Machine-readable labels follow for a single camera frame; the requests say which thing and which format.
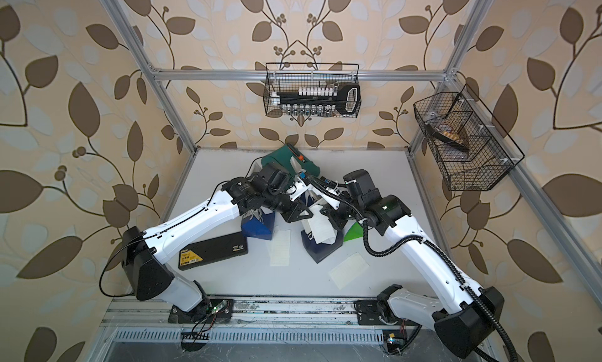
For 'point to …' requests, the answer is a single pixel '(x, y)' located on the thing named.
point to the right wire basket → (472, 151)
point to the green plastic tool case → (281, 159)
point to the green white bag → (353, 230)
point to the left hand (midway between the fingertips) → (307, 209)
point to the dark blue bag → (319, 251)
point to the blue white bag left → (253, 228)
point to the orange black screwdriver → (296, 153)
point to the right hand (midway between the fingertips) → (323, 209)
